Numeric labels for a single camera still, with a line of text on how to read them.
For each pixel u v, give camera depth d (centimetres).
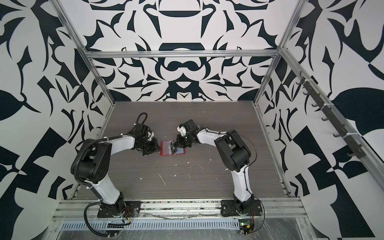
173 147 92
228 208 74
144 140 84
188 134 83
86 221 68
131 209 75
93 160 49
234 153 53
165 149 94
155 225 65
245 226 71
